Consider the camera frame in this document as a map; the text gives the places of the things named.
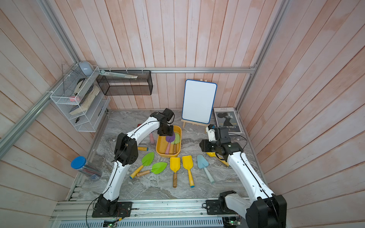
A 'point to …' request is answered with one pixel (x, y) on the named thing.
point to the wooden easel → (205, 125)
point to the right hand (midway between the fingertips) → (203, 142)
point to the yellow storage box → (169, 146)
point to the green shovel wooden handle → (158, 168)
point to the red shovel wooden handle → (139, 124)
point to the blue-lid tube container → (81, 163)
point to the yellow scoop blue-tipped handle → (187, 164)
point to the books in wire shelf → (91, 93)
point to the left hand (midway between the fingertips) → (169, 135)
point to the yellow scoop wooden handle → (175, 163)
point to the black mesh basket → (126, 82)
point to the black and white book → (227, 117)
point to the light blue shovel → (203, 163)
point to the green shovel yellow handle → (147, 159)
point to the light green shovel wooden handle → (176, 144)
